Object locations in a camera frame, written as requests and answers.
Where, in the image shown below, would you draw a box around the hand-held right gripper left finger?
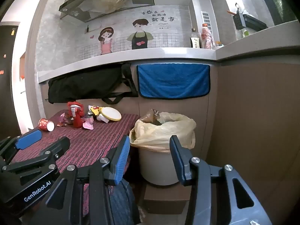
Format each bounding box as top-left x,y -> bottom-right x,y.
29,135 -> 132,225

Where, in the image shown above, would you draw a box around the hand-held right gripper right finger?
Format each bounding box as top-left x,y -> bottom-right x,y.
169,135 -> 273,225

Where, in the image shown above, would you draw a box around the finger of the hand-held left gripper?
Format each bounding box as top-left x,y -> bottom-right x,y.
0,128 -> 43,163
2,136 -> 71,184

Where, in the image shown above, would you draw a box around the red paper cup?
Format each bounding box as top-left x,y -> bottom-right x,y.
38,118 -> 55,132

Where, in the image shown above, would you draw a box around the purple pink snack wrapper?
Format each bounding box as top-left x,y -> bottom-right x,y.
82,117 -> 95,130

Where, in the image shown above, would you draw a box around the white bowl yellow rim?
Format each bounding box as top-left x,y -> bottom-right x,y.
97,106 -> 122,123

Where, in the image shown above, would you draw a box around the red plaid tablecloth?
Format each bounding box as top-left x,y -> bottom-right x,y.
10,112 -> 141,216

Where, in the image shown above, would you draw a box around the brown cardboard box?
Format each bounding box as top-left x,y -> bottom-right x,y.
143,183 -> 190,215

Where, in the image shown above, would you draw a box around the blue denim cloth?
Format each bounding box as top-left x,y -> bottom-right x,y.
106,180 -> 141,225

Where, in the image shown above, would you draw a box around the black refrigerator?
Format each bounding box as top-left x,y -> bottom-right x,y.
0,22 -> 23,136

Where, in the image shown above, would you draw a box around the black fabric bag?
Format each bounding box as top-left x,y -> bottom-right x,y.
47,63 -> 139,105

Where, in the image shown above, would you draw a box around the blue towel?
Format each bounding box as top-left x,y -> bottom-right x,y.
136,64 -> 211,99

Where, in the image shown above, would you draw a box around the group of fridge magnets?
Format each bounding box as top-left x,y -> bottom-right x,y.
0,27 -> 17,74

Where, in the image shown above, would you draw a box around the white countertop ledge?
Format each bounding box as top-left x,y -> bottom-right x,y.
37,20 -> 300,83

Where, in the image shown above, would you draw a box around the dark sauce bottle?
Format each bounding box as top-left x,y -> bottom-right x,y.
190,28 -> 200,48

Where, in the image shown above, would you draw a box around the clear bottle red contents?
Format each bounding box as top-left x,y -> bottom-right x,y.
200,23 -> 215,50

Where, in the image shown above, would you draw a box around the white vent grille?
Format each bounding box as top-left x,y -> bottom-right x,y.
200,12 -> 212,33

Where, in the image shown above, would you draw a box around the black utensil holder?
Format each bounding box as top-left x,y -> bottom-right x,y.
232,3 -> 246,30

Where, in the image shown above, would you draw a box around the black tray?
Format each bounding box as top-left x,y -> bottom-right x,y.
242,14 -> 269,32

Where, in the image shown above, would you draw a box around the dark window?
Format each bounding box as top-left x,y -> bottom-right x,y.
260,0 -> 300,26

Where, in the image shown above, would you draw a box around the cartoon wall sticker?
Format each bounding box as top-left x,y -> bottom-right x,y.
84,5 -> 179,55

